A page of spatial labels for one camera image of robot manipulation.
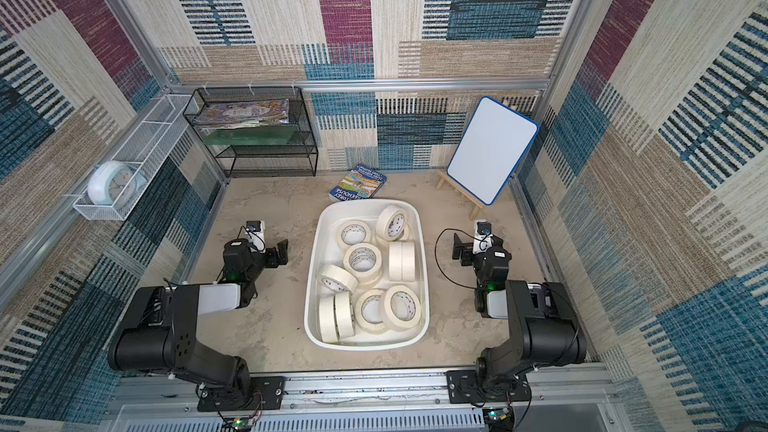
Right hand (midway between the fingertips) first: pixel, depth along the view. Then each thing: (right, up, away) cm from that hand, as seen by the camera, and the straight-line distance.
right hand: (474, 230), depth 91 cm
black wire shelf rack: (-61, +25, +28) cm, 72 cm away
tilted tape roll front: (-22, -21, -6) cm, 31 cm away
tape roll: (-37, -20, -16) cm, 45 cm away
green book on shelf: (-64, +31, +12) cm, 72 cm away
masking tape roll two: (-25, +2, +3) cm, 25 cm away
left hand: (-62, -3, +3) cm, 63 cm away
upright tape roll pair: (-22, -8, -6) cm, 25 cm away
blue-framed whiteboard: (+4, +23, -4) cm, 24 cm away
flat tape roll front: (-31, -23, -5) cm, 39 cm away
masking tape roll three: (-33, -10, +3) cm, 35 cm away
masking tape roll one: (-38, -2, +11) cm, 39 cm away
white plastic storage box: (-46, -7, +5) cm, 47 cm away
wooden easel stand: (-1, +12, +14) cm, 18 cm away
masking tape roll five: (-39, -12, -10) cm, 42 cm away
